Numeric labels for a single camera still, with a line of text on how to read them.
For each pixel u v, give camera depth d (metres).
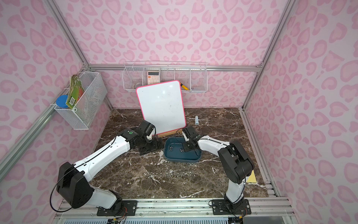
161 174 0.84
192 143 0.69
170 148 0.95
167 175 0.84
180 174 0.84
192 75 1.01
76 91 0.72
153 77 0.95
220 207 0.73
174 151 0.95
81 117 0.72
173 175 0.84
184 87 0.97
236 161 0.48
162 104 0.89
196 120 1.07
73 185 0.41
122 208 0.71
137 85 0.93
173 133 0.98
